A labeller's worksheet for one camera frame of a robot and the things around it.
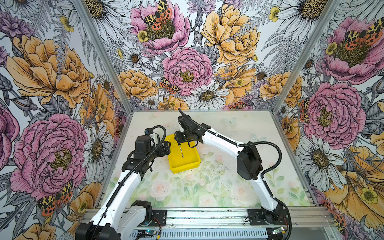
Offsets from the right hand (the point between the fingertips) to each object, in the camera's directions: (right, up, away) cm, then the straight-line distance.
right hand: (177, 142), depth 89 cm
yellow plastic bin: (+8, -11, +4) cm, 15 cm away
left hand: (-7, -3, -7) cm, 11 cm away
